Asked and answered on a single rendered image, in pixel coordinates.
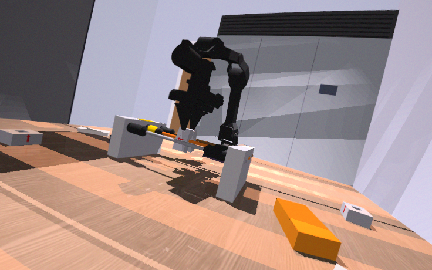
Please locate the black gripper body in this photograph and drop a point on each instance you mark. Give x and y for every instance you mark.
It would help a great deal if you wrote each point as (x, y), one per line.
(188, 97)

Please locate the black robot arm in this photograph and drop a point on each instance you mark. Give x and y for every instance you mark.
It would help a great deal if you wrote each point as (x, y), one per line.
(189, 58)

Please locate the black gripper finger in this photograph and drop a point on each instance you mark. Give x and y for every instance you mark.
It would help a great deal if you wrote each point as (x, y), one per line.
(195, 118)
(184, 113)

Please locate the orange rectangular block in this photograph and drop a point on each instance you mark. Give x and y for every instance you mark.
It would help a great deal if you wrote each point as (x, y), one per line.
(304, 231)

